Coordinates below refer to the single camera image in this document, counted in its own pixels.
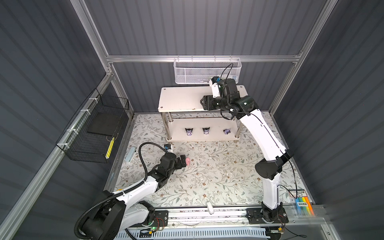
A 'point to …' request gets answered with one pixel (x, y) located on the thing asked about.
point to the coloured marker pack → (302, 204)
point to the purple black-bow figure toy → (227, 131)
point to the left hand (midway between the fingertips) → (178, 156)
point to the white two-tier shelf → (183, 118)
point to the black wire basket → (90, 136)
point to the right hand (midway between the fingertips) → (206, 101)
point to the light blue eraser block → (130, 154)
